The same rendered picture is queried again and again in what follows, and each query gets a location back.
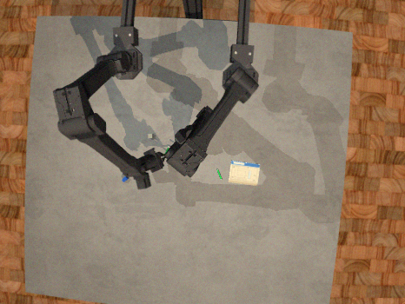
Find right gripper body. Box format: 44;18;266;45
143;148;164;172

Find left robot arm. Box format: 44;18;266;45
164;67;259;177

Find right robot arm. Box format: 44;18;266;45
53;50;151;189

